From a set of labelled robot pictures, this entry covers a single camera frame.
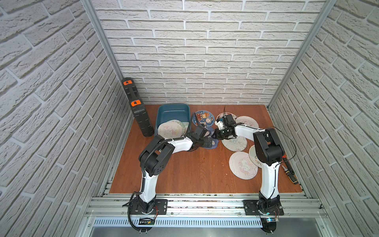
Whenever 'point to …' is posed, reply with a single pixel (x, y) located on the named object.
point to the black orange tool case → (137, 106)
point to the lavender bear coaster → (214, 141)
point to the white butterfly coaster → (237, 144)
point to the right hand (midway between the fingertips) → (214, 136)
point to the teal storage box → (167, 112)
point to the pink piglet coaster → (241, 166)
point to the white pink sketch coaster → (247, 120)
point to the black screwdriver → (290, 175)
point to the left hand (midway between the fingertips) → (208, 140)
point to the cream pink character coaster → (170, 129)
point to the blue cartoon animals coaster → (203, 117)
